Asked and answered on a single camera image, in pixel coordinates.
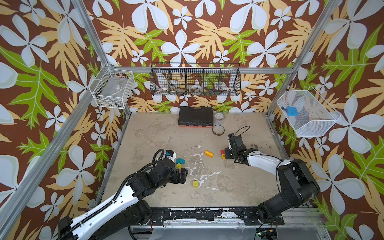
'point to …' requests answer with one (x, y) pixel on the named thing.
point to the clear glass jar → (219, 118)
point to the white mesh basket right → (315, 117)
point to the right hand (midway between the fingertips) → (226, 150)
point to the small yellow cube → (179, 166)
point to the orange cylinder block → (209, 153)
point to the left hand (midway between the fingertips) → (180, 170)
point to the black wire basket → (195, 79)
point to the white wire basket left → (112, 87)
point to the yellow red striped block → (223, 156)
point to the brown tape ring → (218, 130)
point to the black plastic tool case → (196, 117)
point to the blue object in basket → (292, 111)
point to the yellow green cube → (196, 184)
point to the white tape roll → (198, 87)
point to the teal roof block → (180, 160)
